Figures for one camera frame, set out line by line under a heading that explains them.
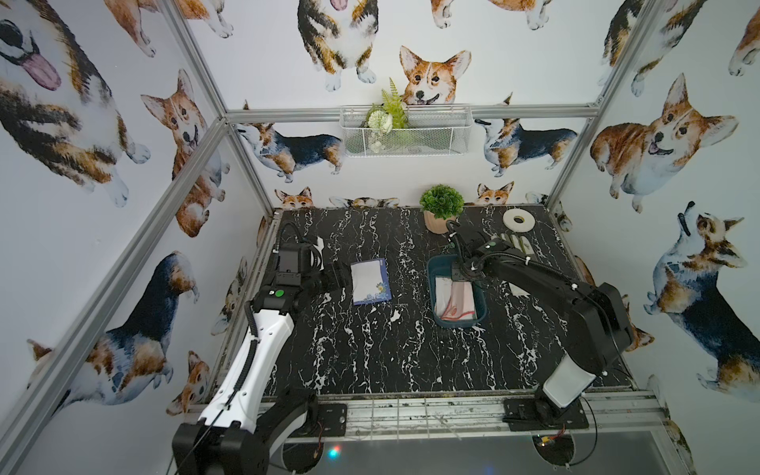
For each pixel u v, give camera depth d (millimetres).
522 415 735
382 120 818
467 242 691
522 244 1089
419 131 920
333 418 735
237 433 382
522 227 1168
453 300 915
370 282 1003
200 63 798
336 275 690
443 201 1003
